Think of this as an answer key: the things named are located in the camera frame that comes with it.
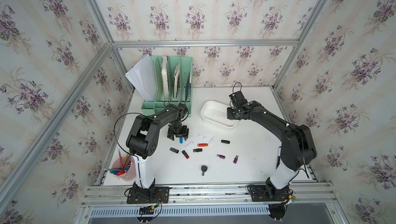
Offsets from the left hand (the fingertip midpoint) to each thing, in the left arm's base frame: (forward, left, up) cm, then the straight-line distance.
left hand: (182, 139), depth 92 cm
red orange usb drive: (-4, -12, 0) cm, 13 cm away
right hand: (+11, -30, +11) cm, 34 cm away
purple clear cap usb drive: (-10, -22, 0) cm, 25 cm away
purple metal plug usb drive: (-12, -30, 0) cm, 33 cm away
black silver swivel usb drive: (-7, +4, 0) cm, 8 cm away
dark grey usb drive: (-6, -9, 0) cm, 11 cm away
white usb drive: (-3, -4, -1) cm, 5 cm away
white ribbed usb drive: (+2, -12, 0) cm, 12 cm away
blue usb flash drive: (0, +1, -1) cm, 1 cm away
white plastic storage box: (+20, -22, -1) cm, 29 cm away
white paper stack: (+33, +26, +22) cm, 47 cm away
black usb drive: (-2, -26, 0) cm, 26 cm away
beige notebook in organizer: (+36, +5, +21) cm, 42 cm away
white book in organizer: (+31, +12, +21) cm, 40 cm away
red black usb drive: (-9, -2, 0) cm, 10 cm away
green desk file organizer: (+34, +7, +20) cm, 40 cm away
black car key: (-18, -12, +3) cm, 22 cm away
